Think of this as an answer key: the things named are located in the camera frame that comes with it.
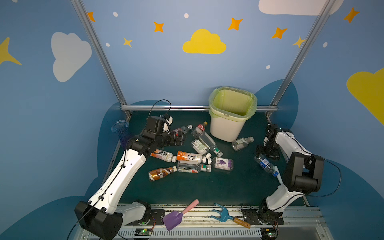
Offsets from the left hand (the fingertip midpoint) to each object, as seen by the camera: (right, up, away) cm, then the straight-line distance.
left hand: (180, 136), depth 73 cm
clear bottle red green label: (+6, -19, +13) cm, 24 cm away
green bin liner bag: (+33, +22, +31) cm, 50 cm away
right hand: (+51, -13, +16) cm, 55 cm away
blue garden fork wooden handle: (+22, -40, 0) cm, 46 cm away
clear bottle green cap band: (+18, -7, +26) cm, 32 cm away
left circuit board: (-18, -46, -2) cm, 50 cm away
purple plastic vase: (-37, +4, +15) cm, 40 cm away
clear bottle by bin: (+38, -6, +26) cm, 47 cm away
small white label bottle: (+10, -8, +25) cm, 28 cm away
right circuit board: (+43, -47, -2) cm, 64 cm away
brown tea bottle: (-14, -22, +10) cm, 28 cm away
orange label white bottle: (+1, -13, +18) cm, 22 cm away
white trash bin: (+28, +3, +25) cm, 38 cm away
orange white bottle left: (-13, -13, +19) cm, 27 cm away
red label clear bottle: (-1, +3, +35) cm, 36 cm away
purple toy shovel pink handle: (-4, -42, +1) cm, 42 cm away
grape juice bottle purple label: (+25, -18, +17) cm, 35 cm away
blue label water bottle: (+50, -17, +16) cm, 55 cm away
